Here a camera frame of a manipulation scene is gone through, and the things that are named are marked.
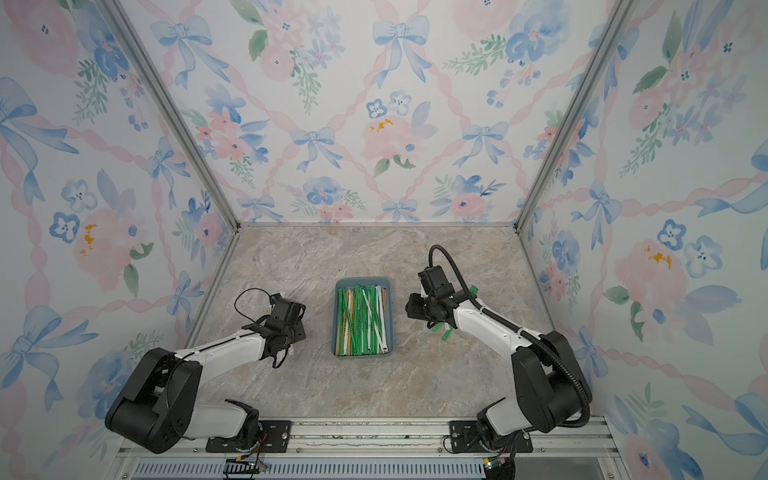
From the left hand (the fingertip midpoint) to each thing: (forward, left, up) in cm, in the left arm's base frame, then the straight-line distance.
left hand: (297, 326), depth 93 cm
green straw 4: (+15, -58, -1) cm, 60 cm away
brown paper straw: (+1, -14, +1) cm, 14 cm away
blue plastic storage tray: (+15, -20, +2) cm, 25 cm away
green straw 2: (+2, -22, +1) cm, 22 cm away
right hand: (+3, -36, +7) cm, 37 cm away
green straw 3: (-2, -47, -1) cm, 47 cm away
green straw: (+2, -20, +1) cm, 20 cm away
